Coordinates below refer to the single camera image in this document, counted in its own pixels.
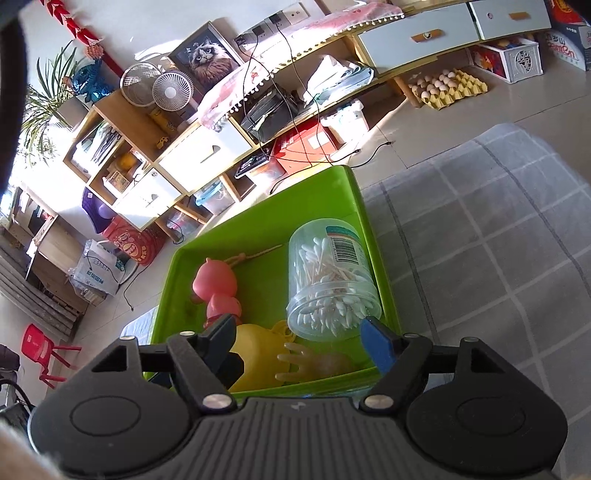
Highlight yellow toy fruit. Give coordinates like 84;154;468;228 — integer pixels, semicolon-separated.
229;320;296;393

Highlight translucent yellow toy hand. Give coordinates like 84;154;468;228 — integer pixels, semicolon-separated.
274;343;356;384

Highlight clear cotton swab jar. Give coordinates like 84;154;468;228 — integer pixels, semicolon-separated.
286;218;382;342

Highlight green plastic cookie box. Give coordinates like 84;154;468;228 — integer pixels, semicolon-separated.
142;164;403;399

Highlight red paper bag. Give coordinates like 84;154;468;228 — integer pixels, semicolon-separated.
101;216;167;266

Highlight grey checked tablecloth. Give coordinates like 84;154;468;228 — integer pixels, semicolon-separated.
125;124;590;477

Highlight wooden tv cabinet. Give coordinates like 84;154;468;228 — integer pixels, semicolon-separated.
65;1;551;230

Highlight egg tray with eggs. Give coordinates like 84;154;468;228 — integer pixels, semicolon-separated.
408;69;489;111

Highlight white desk fan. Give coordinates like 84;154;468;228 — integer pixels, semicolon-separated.
152;70;193;112

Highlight white red storage crate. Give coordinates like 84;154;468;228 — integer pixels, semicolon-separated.
467;37;544;84

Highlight pink lace table runner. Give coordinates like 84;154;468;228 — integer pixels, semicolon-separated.
197;2;405;130

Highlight cat portrait frame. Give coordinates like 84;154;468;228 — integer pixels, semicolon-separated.
168;22;245;103

